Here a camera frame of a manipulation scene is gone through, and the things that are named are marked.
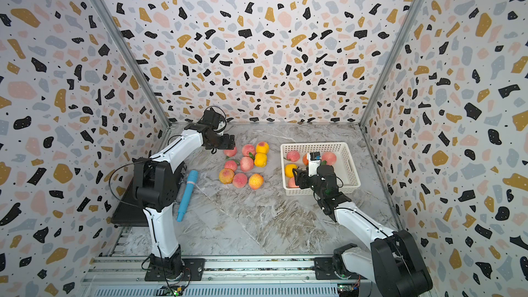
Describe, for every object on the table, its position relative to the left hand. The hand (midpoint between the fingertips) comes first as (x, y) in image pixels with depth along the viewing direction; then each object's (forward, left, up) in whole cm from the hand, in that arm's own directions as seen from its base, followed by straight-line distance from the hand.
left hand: (229, 142), depth 97 cm
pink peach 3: (+1, -8, -6) cm, 11 cm away
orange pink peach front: (-17, -13, -7) cm, 23 cm away
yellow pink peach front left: (-13, +1, -8) cm, 16 cm away
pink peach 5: (-8, -1, -7) cm, 10 cm away
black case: (-31, +36, -6) cm, 48 cm away
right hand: (-16, -32, +2) cm, 36 cm away
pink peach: (-3, -31, -7) cm, 32 cm away
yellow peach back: (+3, -15, -7) cm, 17 cm away
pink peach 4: (-5, -48, -6) cm, 49 cm away
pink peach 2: (0, +1, -8) cm, 8 cm away
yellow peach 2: (-12, -28, -6) cm, 31 cm away
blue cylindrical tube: (-14, +16, -9) cm, 23 cm away
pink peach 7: (-17, -6, -6) cm, 19 cm away
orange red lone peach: (-4, -37, -10) cm, 39 cm away
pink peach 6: (-8, -8, -7) cm, 13 cm away
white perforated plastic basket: (0, -55, -11) cm, 56 cm away
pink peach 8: (-19, -29, -7) cm, 35 cm away
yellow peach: (-5, -15, -8) cm, 17 cm away
